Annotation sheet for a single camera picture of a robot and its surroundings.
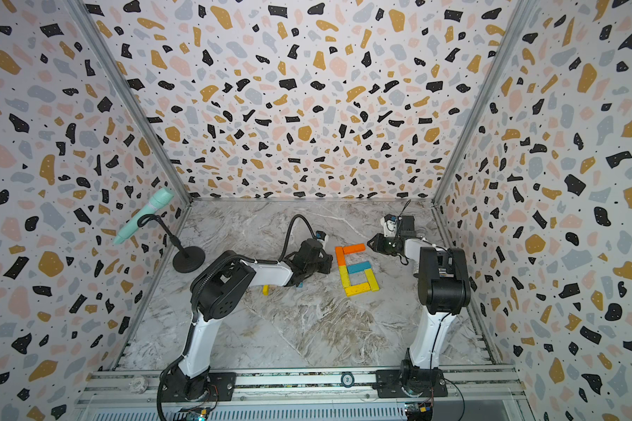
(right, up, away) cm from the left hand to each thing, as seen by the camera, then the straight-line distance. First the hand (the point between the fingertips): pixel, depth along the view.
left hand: (340, 257), depth 99 cm
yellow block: (+11, -8, -3) cm, 14 cm away
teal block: (+7, -4, +1) cm, 8 cm away
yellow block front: (+6, -10, -7) cm, 14 cm away
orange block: (+4, +2, +6) cm, 8 cm away
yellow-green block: (+2, -7, -2) cm, 7 cm away
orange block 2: (0, +1, +4) cm, 4 cm away
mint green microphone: (-53, +20, -23) cm, 61 cm away
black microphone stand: (-57, -1, 0) cm, 57 cm away
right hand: (+14, +5, +2) cm, 15 cm away
